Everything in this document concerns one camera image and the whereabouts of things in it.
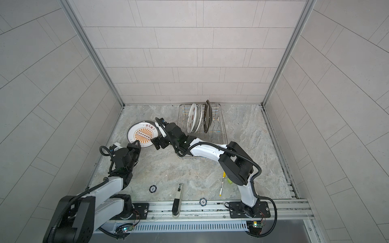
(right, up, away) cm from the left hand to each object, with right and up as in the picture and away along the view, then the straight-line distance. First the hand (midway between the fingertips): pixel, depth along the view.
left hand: (143, 137), depth 85 cm
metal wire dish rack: (+43, 0, +13) cm, 45 cm away
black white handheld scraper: (+22, -29, -15) cm, 39 cm away
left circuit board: (-1, -38, -21) cm, 43 cm away
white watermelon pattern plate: (+28, +10, +11) cm, 32 cm away
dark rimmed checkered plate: (+37, +12, +17) cm, 43 cm away
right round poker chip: (+34, -31, -11) cm, 47 cm away
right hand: (+9, 0, -4) cm, 9 cm away
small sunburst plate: (-1, +3, +3) cm, 4 cm away
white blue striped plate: (+32, +11, +4) cm, 34 cm away
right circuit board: (+58, -39, -17) cm, 72 cm away
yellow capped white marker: (+45, -21, -3) cm, 50 cm away
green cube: (+43, -11, -33) cm, 55 cm away
